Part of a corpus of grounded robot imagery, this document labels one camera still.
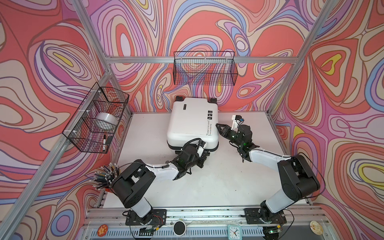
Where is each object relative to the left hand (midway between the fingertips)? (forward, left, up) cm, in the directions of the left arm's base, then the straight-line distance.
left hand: (209, 153), depth 86 cm
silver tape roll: (+8, +53, +23) cm, 58 cm away
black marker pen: (-3, +53, +16) cm, 56 cm away
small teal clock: (-37, -10, -7) cm, 39 cm away
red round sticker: (-36, +53, -9) cm, 65 cm away
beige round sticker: (-35, -49, -9) cm, 61 cm away
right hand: (+12, -4, +8) cm, 15 cm away
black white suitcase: (+18, +10, +11) cm, 24 cm away
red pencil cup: (-17, +53, +5) cm, 56 cm away
